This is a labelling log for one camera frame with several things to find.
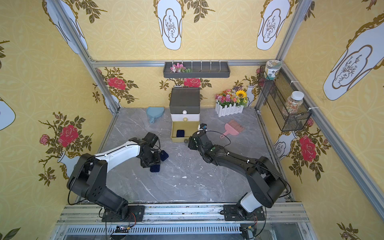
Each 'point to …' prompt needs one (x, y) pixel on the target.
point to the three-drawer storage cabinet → (185, 107)
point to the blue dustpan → (153, 112)
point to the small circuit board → (122, 229)
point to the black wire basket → (276, 92)
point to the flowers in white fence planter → (230, 102)
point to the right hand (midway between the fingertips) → (196, 136)
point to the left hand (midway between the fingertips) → (152, 162)
